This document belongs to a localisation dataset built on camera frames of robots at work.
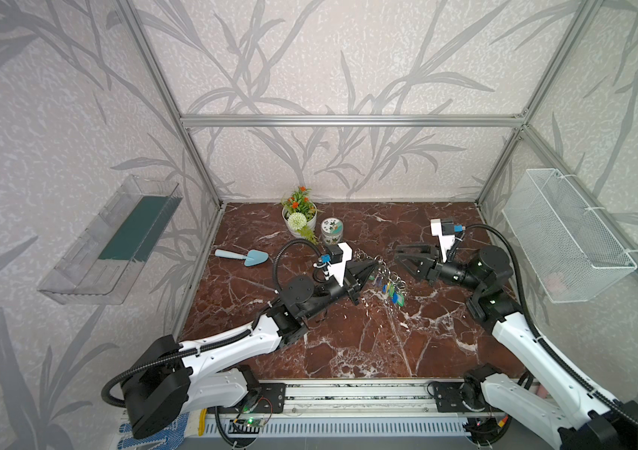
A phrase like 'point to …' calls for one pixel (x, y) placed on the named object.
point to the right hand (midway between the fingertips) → (397, 248)
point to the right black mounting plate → (448, 397)
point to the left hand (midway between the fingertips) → (380, 259)
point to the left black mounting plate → (269, 399)
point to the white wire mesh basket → (573, 257)
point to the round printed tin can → (331, 230)
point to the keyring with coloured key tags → (388, 283)
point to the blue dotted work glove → (171, 438)
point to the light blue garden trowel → (251, 258)
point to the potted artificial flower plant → (299, 215)
